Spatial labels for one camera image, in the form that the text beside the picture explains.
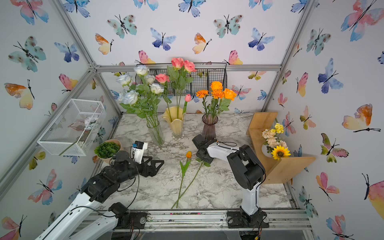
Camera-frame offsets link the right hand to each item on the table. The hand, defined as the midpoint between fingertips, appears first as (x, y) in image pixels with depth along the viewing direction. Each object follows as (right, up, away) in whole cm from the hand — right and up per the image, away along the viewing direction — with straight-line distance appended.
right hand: (203, 154), depth 96 cm
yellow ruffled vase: (-18, +25, 0) cm, 31 cm away
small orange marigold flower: (-1, +36, -14) cm, 38 cm away
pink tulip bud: (-9, +33, -12) cm, 37 cm away
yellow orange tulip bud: (-9, -1, -2) cm, 10 cm away
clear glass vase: (-30, +14, -1) cm, 33 cm away
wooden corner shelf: (+36, -3, -25) cm, 44 cm away
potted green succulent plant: (-55, +5, -11) cm, 56 cm away
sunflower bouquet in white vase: (+33, +8, -25) cm, 42 cm away
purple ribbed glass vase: (+4, +14, +1) cm, 15 cm away
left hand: (-21, +2, -25) cm, 32 cm away
